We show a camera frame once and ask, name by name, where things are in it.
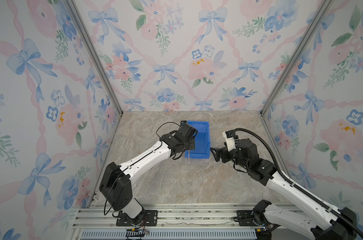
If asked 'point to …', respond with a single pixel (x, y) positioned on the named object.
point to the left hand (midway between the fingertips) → (191, 141)
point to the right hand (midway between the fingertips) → (218, 145)
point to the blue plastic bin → (202, 141)
